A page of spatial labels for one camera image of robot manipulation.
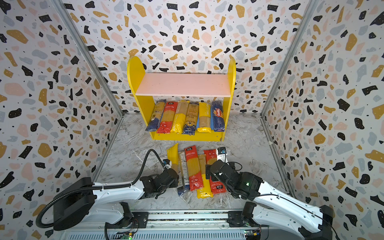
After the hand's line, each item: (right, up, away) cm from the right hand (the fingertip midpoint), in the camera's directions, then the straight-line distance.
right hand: (211, 163), depth 72 cm
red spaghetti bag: (-8, -12, +9) cm, 17 cm away
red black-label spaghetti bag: (-27, +19, +19) cm, 38 cm away
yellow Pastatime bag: (-19, +29, +30) cm, 46 cm away
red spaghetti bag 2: (+1, -1, +23) cm, 23 cm away
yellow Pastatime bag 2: (-3, +27, +28) cm, 39 cm away
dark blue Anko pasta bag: (-34, +20, +20) cm, 44 cm away
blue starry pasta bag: (-12, +19, +20) cm, 30 cm away
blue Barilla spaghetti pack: (+6, +25, +25) cm, 36 cm away
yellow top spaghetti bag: (-23, 0, +20) cm, 30 cm away
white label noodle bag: (-15, -15, +11) cm, 23 cm away
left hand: (-17, -10, +12) cm, 23 cm away
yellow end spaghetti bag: (-2, -18, +9) cm, 20 cm away
